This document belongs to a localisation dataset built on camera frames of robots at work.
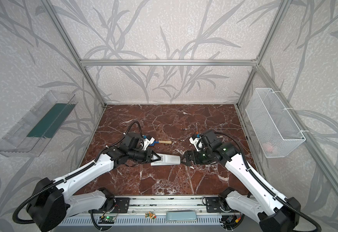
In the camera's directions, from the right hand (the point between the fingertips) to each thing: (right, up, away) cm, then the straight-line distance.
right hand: (188, 155), depth 73 cm
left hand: (-14, -1, +2) cm, 14 cm away
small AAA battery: (-1, +11, +32) cm, 34 cm away
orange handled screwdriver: (+8, +8, +29) cm, 32 cm away
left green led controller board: (-41, -32, -1) cm, 52 cm away
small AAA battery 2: (-3, +3, +26) cm, 27 cm away
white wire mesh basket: (+37, +15, -10) cm, 41 cm away
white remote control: (-12, -4, +5) cm, 13 cm away
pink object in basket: (+41, +5, 0) cm, 41 cm away
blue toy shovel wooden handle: (-15, +2, +24) cm, 29 cm away
